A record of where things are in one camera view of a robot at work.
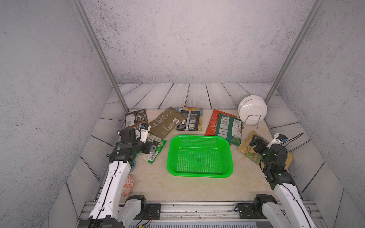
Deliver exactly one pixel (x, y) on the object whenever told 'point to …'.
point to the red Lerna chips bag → (211, 128)
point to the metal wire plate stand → (257, 125)
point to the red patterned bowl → (128, 186)
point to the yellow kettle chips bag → (245, 149)
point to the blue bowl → (133, 167)
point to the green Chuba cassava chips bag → (150, 157)
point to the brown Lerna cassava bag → (161, 126)
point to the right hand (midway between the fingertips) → (261, 138)
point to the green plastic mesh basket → (200, 156)
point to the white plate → (252, 109)
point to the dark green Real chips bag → (230, 128)
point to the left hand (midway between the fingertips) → (151, 140)
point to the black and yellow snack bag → (193, 120)
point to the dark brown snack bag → (135, 118)
